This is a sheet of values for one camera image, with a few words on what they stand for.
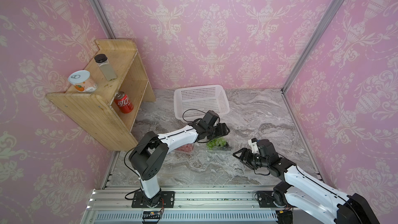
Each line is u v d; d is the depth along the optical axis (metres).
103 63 0.60
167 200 0.75
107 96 0.61
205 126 0.69
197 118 0.71
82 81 0.58
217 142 0.87
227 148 0.87
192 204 0.74
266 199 0.73
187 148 0.85
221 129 0.78
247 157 0.73
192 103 1.13
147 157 0.46
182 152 0.84
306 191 0.52
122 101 0.74
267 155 0.65
